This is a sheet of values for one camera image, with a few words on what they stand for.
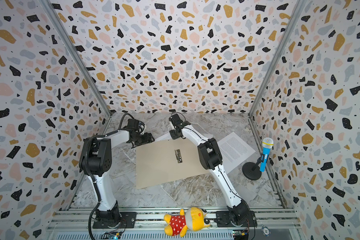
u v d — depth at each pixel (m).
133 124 0.85
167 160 0.97
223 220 0.73
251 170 0.92
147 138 0.93
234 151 1.01
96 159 0.54
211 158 0.67
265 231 0.72
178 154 0.98
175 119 0.88
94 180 0.56
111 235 0.70
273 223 0.75
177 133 0.96
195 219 0.68
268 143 0.72
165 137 1.08
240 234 0.72
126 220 0.73
